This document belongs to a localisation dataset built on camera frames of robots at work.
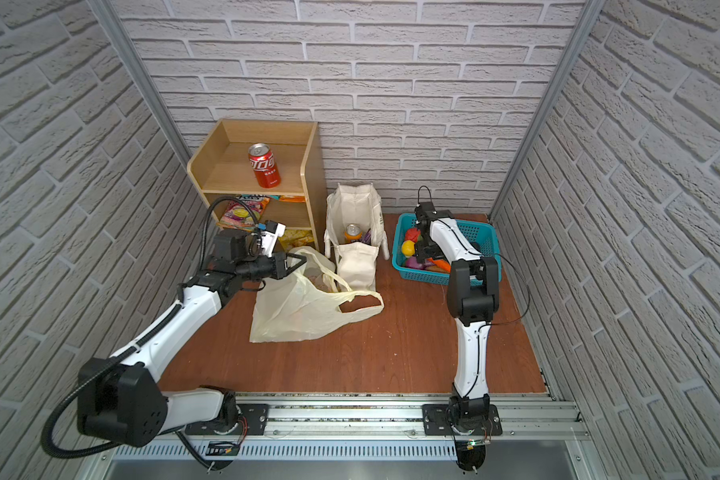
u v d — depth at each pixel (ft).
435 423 2.40
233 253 2.04
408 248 3.32
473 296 1.90
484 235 3.35
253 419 2.40
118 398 1.30
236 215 3.02
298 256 2.51
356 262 2.78
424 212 2.80
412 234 3.48
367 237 3.11
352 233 3.29
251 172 2.62
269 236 2.33
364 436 2.38
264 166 2.50
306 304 2.55
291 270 2.43
